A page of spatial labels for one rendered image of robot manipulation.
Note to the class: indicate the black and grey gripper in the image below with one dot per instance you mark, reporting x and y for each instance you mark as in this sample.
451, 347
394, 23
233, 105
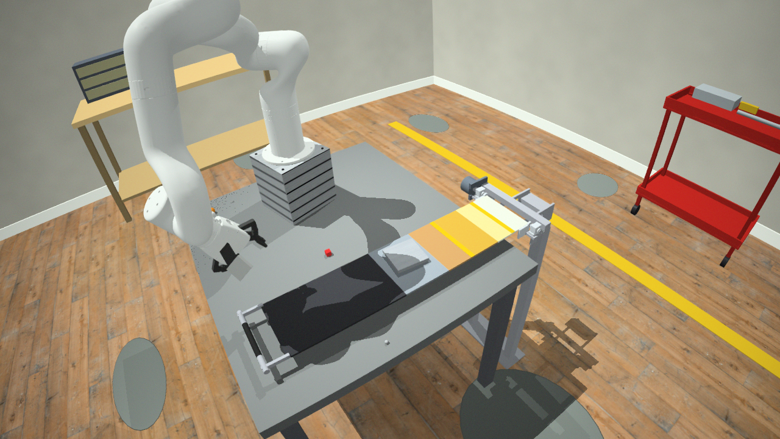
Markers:
234, 234

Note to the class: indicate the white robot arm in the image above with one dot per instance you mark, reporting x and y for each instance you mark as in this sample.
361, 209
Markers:
182, 205

